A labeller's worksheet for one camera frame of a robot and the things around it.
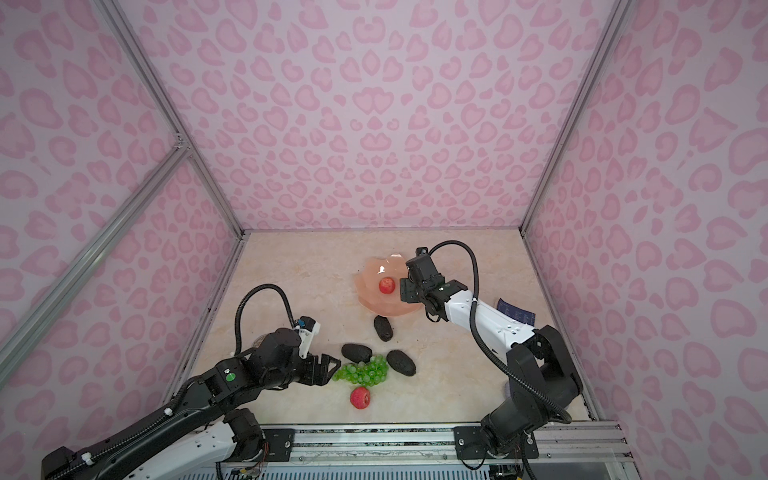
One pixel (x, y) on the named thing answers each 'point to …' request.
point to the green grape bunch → (369, 373)
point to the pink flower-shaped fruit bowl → (368, 278)
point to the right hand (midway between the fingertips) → (417, 282)
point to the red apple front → (360, 397)
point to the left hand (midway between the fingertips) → (331, 357)
